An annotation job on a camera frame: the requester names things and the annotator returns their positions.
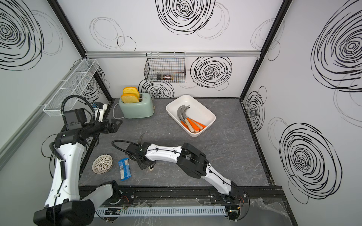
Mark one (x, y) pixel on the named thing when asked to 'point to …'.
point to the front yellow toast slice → (129, 98)
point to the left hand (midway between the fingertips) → (113, 120)
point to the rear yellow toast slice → (130, 90)
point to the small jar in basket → (165, 77)
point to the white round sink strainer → (102, 164)
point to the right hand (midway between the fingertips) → (146, 163)
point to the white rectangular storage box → (196, 111)
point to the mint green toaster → (144, 108)
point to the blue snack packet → (125, 169)
